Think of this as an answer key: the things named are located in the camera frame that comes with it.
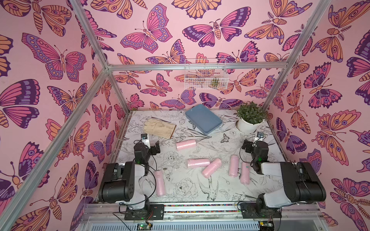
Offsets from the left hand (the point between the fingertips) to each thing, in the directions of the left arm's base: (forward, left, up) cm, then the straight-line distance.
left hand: (152, 140), depth 94 cm
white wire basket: (+34, -35, +28) cm, 56 cm away
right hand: (0, -64, +1) cm, 64 cm away
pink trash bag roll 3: (-17, -38, -4) cm, 42 cm away
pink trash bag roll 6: (-22, -7, -3) cm, 24 cm away
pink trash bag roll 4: (-15, -52, -5) cm, 54 cm away
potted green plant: (+11, -63, +11) cm, 65 cm away
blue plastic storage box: (+25, -32, -5) cm, 41 cm away
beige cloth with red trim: (+16, 0, -6) cm, 17 cm away
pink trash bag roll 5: (-21, -57, -7) cm, 61 cm away
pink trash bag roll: (-2, -22, -3) cm, 22 cm away
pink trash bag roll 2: (-14, -29, -3) cm, 33 cm away
